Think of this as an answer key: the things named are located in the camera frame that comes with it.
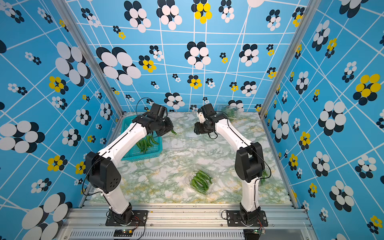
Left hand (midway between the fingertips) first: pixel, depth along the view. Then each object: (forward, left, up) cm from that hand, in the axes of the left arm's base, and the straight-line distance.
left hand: (175, 125), depth 86 cm
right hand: (+2, -14, -5) cm, 15 cm away
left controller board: (-49, +24, -23) cm, 59 cm away
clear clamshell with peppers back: (+26, -40, -15) cm, 50 cm away
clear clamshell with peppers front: (-26, -15, -17) cm, 35 cm away
